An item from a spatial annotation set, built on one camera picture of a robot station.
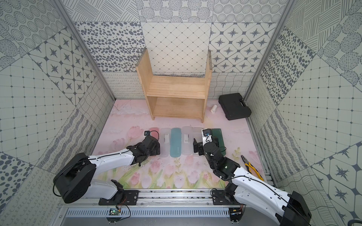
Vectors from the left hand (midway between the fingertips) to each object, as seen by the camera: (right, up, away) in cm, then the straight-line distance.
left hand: (153, 144), depth 90 cm
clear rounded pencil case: (+22, +2, +6) cm, 22 cm away
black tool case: (+60, +26, +22) cm, 69 cm away
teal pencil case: (+14, 0, +6) cm, 15 cm away
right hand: (+31, +6, -10) cm, 33 cm away
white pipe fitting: (+43, +24, +18) cm, 53 cm away
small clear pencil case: (+7, 0, +5) cm, 8 cm away
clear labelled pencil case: (+29, +6, +9) cm, 31 cm away
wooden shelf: (+14, +31, -4) cm, 35 cm away
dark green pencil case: (+44, +6, +11) cm, 46 cm away
